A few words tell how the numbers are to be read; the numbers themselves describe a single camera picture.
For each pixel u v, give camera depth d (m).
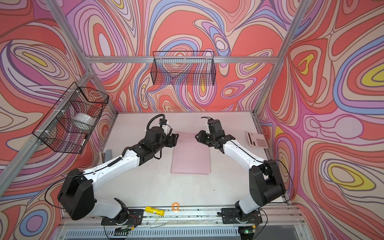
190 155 0.93
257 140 1.01
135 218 0.72
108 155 0.93
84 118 0.73
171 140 0.73
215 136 0.66
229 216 0.73
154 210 0.74
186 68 0.97
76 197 0.41
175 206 0.77
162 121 0.69
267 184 0.44
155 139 0.62
